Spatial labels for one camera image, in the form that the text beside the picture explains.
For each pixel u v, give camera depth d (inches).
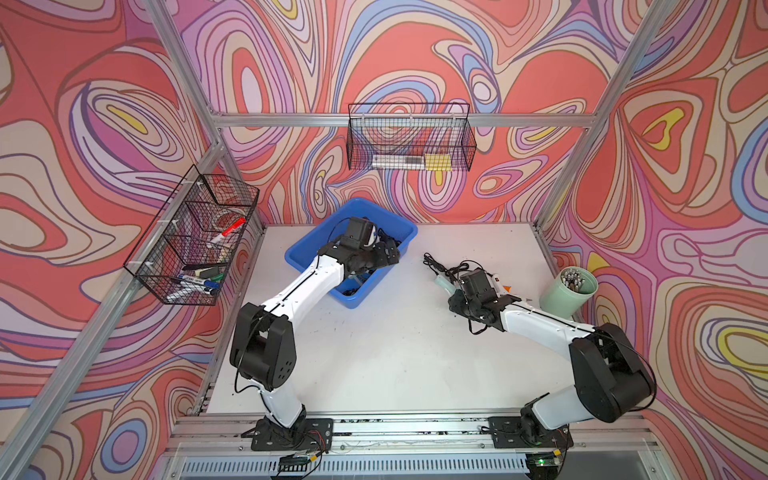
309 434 28.8
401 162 32.3
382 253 30.2
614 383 17.2
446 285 36.0
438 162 32.3
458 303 32.2
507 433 28.8
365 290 34.7
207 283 26.8
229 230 30.3
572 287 32.8
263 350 18.1
